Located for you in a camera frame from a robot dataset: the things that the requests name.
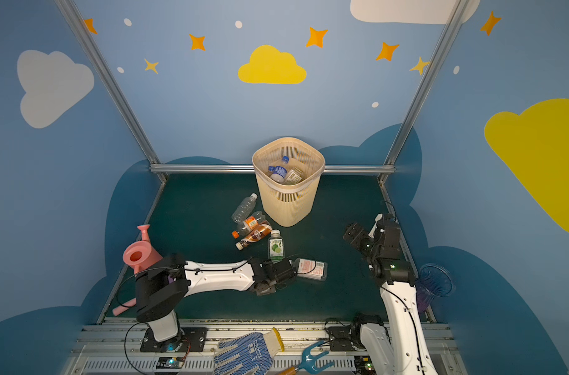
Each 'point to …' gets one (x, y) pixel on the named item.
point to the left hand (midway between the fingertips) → (268, 273)
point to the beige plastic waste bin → (288, 205)
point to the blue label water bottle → (279, 172)
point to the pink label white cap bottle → (310, 269)
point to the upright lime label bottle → (276, 246)
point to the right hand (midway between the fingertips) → (358, 230)
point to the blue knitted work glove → (250, 353)
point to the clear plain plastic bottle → (245, 208)
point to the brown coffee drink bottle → (262, 232)
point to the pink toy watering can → (141, 255)
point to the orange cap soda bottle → (249, 224)
